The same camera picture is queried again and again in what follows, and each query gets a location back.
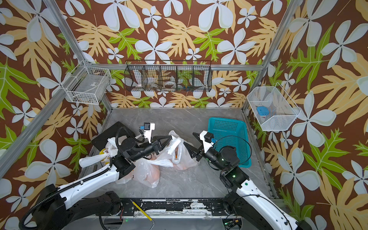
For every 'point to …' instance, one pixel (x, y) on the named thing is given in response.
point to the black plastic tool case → (101, 141)
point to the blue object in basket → (262, 110)
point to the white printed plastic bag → (112, 150)
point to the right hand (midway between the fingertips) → (189, 138)
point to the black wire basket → (168, 75)
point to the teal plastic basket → (233, 133)
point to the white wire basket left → (87, 84)
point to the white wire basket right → (274, 109)
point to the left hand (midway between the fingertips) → (171, 136)
